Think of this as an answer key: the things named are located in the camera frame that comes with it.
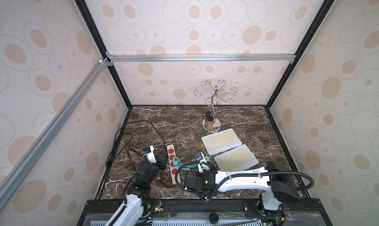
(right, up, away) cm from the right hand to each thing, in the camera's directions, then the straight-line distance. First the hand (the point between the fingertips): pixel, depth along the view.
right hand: (210, 163), depth 79 cm
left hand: (-22, +5, +3) cm, 23 cm away
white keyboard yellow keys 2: (+18, -1, +12) cm, 22 cm away
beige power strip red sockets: (-23, +3, +12) cm, 26 cm away
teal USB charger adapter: (-19, 0, +3) cm, 19 cm away
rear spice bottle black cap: (+1, +28, +21) cm, 35 cm away
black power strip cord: (-57, +21, +30) cm, 68 cm away
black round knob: (0, -19, -15) cm, 25 cm away
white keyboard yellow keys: (+10, +9, +20) cm, 24 cm away
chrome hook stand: (+4, +39, +4) cm, 39 cm away
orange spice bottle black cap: (+2, +21, +19) cm, 28 cm away
